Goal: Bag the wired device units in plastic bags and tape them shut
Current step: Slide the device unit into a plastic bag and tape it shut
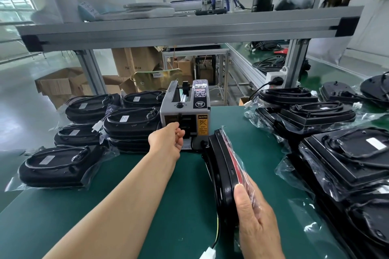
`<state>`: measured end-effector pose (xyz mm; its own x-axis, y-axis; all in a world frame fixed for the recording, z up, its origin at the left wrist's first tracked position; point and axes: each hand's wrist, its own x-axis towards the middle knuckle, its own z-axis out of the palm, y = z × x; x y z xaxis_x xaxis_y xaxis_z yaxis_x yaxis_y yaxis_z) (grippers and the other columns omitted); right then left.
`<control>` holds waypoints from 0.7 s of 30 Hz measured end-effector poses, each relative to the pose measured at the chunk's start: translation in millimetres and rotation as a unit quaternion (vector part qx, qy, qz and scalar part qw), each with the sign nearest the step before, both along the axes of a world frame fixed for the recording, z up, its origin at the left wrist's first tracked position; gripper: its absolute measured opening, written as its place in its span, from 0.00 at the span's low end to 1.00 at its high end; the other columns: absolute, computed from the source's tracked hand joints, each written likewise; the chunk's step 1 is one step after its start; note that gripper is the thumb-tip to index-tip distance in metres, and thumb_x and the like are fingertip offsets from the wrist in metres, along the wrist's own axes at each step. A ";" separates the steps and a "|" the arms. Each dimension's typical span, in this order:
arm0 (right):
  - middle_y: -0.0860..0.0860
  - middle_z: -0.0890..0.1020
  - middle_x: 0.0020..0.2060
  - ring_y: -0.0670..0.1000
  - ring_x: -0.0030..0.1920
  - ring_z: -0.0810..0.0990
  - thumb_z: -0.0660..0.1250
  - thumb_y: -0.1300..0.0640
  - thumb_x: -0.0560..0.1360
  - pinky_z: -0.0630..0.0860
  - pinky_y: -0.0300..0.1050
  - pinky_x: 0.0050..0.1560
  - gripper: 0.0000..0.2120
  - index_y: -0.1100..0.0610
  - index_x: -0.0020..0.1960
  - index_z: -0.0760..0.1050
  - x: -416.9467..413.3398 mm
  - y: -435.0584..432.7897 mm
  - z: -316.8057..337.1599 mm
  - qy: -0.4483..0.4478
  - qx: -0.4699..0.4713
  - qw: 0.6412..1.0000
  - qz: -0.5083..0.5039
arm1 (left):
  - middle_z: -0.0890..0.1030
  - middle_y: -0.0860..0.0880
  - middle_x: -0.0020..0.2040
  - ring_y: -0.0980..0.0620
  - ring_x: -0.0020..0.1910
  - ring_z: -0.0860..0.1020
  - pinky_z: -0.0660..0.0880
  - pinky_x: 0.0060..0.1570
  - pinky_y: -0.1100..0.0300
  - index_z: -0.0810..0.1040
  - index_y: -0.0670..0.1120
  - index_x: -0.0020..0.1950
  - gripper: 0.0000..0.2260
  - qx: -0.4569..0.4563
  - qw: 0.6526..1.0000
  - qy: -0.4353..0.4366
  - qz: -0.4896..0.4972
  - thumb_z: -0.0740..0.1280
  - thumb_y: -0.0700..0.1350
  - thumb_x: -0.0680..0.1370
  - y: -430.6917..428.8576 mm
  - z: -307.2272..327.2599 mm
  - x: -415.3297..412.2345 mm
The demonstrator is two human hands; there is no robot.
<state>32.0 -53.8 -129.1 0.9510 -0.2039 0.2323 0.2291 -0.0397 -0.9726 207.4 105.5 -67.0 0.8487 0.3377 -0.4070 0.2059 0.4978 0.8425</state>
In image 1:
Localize group of bagged black lamps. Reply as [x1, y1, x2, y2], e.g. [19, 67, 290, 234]
[243, 86, 389, 259]

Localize white flat scale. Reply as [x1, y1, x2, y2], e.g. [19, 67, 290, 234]
[100, 2, 176, 21]

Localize person's right hand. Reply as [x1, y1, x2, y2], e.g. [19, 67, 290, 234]
[233, 174, 286, 259]

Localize white handset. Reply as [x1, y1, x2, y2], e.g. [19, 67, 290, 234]
[78, 2, 101, 21]

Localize black phone on shelf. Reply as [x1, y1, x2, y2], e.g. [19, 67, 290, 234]
[194, 8, 227, 15]

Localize person's left hand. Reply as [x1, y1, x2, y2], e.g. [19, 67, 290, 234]
[147, 122, 186, 161]

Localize grey metal shelf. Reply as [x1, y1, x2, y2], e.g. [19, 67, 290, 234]
[17, 6, 364, 53]

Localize unbagged black lamps with cables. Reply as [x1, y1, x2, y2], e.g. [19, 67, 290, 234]
[319, 72, 389, 108]

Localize person's left forearm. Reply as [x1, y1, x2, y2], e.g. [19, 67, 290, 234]
[43, 146, 182, 259]

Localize bundle of black cables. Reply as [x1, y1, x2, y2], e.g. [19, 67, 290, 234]
[252, 55, 285, 74]

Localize grey tape dispenser machine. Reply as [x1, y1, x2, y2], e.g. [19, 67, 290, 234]
[159, 80, 212, 150]

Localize black cup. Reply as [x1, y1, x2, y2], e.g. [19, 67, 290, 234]
[252, 0, 274, 13]

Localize window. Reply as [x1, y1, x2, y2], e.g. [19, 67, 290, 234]
[0, 0, 36, 62]

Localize grey metal railing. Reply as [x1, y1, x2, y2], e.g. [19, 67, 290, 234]
[0, 20, 37, 65]

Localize white power socket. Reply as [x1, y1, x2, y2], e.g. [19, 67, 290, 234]
[266, 74, 285, 88]

